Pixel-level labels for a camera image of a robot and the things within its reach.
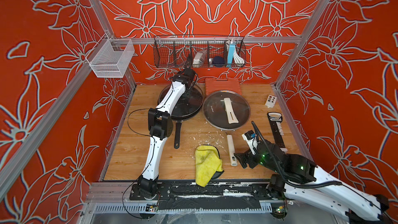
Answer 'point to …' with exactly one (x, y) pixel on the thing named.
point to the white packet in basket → (199, 58)
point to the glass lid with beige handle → (226, 110)
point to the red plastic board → (212, 85)
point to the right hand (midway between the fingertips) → (238, 151)
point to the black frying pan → (176, 121)
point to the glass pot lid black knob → (190, 103)
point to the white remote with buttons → (270, 101)
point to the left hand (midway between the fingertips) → (181, 91)
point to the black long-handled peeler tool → (274, 117)
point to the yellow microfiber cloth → (208, 163)
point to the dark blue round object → (218, 61)
